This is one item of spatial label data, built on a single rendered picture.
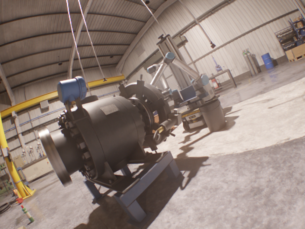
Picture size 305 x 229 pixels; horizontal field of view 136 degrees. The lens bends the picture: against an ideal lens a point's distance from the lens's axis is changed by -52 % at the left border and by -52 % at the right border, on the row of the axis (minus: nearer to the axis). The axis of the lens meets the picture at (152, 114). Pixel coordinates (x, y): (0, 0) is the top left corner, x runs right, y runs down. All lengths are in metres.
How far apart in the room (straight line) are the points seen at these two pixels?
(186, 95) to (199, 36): 7.95
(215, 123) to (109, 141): 1.31
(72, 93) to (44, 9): 8.50
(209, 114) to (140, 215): 1.35
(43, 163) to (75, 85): 6.27
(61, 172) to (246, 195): 1.02
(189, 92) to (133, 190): 1.90
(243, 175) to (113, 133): 0.89
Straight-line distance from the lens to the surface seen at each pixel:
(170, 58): 1.83
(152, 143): 1.40
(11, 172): 4.11
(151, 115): 1.24
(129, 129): 0.95
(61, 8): 9.25
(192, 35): 10.21
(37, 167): 7.12
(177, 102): 2.27
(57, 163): 0.81
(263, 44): 9.46
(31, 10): 9.12
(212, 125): 1.74
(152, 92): 1.23
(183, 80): 2.42
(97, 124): 0.84
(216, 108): 1.68
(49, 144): 0.83
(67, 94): 0.85
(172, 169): 1.06
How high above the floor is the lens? 0.60
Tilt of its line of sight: 2 degrees down
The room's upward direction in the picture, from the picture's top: 25 degrees counter-clockwise
